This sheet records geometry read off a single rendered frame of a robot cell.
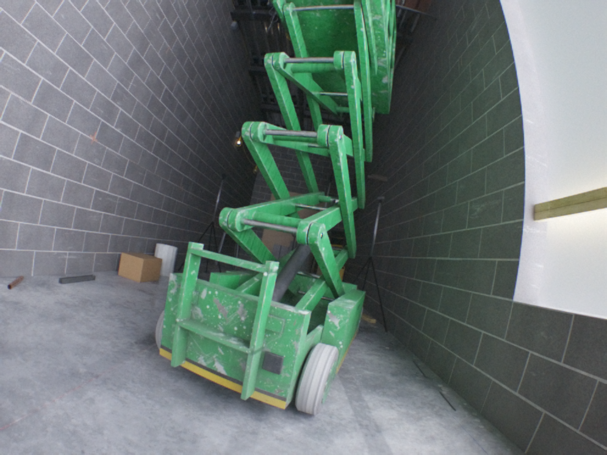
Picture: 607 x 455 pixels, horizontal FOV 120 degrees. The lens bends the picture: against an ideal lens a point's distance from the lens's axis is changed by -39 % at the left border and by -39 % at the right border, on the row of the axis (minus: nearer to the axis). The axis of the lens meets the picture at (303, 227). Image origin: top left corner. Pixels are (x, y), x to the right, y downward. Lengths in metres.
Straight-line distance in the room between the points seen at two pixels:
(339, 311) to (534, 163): 1.30
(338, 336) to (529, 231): 1.09
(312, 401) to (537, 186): 1.49
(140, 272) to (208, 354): 2.04
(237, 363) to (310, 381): 0.28
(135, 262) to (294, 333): 2.37
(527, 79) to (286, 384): 2.06
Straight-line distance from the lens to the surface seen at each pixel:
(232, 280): 1.69
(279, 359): 1.02
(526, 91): 1.97
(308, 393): 1.12
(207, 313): 1.14
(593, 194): 1.42
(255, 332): 0.96
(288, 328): 0.99
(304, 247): 1.77
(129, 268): 3.18
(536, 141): 1.83
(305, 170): 2.27
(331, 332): 1.37
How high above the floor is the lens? 0.66
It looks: 5 degrees up
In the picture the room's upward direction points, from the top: 12 degrees clockwise
